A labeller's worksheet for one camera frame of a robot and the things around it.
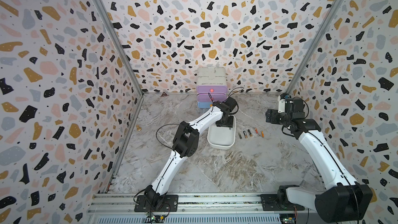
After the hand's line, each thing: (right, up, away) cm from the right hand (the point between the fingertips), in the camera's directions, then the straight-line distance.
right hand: (273, 113), depth 81 cm
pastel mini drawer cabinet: (-32, +16, +16) cm, 39 cm away
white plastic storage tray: (-26, -16, +14) cm, 33 cm away
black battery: (-7, -14, +17) cm, 24 cm away
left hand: (-20, -8, +16) cm, 27 cm away
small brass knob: (-79, -11, +19) cm, 82 cm away
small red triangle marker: (-69, +13, +40) cm, 81 cm away
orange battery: (+1, -14, +19) cm, 24 cm away
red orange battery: (-3, -13, +20) cm, 23 cm away
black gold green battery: (-14, -15, +19) cm, 28 cm away
